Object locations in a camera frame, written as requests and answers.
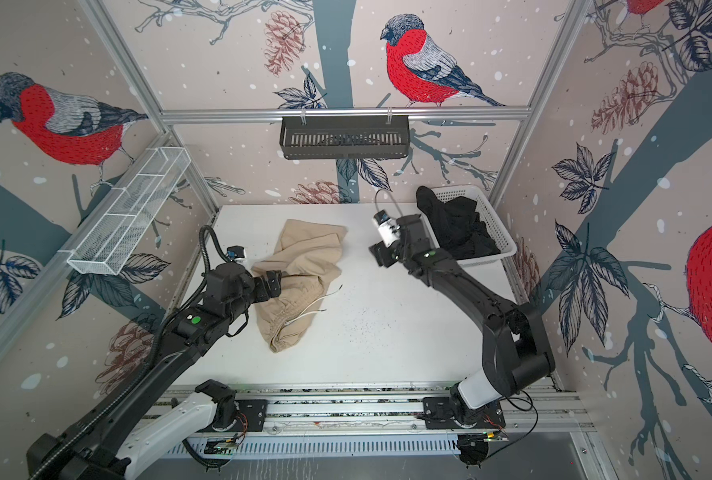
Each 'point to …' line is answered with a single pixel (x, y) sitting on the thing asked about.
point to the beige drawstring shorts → (306, 254)
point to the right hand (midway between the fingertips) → (379, 243)
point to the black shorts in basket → (458, 227)
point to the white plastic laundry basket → (487, 213)
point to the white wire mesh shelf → (107, 243)
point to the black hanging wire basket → (345, 137)
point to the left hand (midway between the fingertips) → (265, 274)
